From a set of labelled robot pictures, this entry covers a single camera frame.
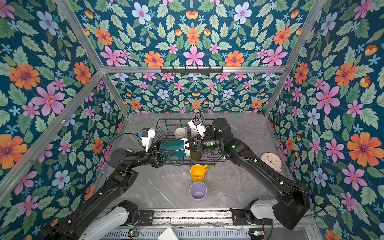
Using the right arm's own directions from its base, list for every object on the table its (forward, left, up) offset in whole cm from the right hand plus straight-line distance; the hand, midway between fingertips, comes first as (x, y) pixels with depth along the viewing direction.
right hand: (182, 144), depth 63 cm
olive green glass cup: (+9, -4, -26) cm, 28 cm away
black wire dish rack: (0, -4, +3) cm, 5 cm away
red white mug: (+25, +6, -23) cm, 34 cm away
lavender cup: (-9, -6, -33) cm, 35 cm away
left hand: (-5, +3, +4) cm, 7 cm away
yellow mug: (+2, -5, -32) cm, 33 cm away
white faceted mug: (+23, -2, -21) cm, 31 cm away
